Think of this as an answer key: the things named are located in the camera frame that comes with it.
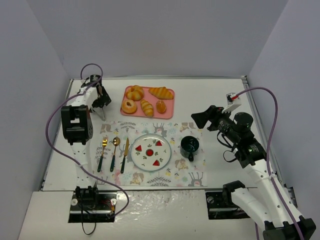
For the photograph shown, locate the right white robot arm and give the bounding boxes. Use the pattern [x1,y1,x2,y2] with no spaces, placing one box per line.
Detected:
[191,105,316,240]

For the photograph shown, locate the ring donut bread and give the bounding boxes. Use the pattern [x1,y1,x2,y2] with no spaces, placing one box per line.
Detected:
[121,99,138,114]

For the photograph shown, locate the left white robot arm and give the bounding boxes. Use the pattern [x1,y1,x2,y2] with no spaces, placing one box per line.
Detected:
[61,74,111,209]

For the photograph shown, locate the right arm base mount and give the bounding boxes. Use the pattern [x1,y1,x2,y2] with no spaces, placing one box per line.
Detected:
[205,190,250,220]

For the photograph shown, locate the round knotted bread roll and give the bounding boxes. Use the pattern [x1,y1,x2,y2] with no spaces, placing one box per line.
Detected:
[125,85,145,102]

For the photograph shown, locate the long croissant bread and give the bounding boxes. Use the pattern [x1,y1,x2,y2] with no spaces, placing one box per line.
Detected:
[148,86,174,100]

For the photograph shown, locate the small orange bun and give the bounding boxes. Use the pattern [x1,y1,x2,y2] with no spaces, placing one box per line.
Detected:
[155,100,167,114]

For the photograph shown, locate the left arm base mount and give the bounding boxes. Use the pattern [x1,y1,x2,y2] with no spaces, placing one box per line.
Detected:
[68,192,117,223]

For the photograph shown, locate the gold fork green handle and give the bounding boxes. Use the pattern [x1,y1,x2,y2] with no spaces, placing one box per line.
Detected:
[97,136,108,173]

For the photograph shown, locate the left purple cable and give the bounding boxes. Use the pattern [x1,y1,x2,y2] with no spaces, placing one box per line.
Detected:
[45,63,130,218]

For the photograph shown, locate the purple cable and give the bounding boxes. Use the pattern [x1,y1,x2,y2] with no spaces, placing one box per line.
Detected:
[231,86,307,240]
[45,63,130,218]

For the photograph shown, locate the gold knife green handle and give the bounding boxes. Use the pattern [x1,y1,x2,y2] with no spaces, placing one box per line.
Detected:
[120,138,130,174]

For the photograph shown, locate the silver metal tongs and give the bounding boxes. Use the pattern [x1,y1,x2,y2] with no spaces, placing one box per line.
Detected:
[92,107,106,122]

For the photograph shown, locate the white watermelon pattern plate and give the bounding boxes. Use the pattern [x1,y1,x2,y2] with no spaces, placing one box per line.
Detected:
[129,133,172,172]

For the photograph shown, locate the metal table edge rail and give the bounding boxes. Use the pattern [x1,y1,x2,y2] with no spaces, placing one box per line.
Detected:
[241,75,298,208]

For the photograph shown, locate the floral printed placemat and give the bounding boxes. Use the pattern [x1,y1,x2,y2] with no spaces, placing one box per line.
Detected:
[90,121,207,187]

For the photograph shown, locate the small striped bread loaf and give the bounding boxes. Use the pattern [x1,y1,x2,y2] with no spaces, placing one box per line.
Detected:
[140,99,154,117]

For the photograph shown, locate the pink serving tray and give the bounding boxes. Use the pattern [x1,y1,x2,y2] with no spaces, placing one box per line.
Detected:
[120,85,176,120]

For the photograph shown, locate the dark green mug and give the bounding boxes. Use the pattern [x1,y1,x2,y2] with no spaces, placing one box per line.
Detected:
[180,136,200,162]

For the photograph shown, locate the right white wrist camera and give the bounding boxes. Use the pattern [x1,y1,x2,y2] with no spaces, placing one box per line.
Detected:
[222,92,242,113]

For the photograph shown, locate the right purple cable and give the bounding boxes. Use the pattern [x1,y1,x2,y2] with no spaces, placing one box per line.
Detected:
[231,86,307,240]

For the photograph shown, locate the gold spoon green handle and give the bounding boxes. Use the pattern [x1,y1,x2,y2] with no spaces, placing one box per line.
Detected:
[109,136,121,173]

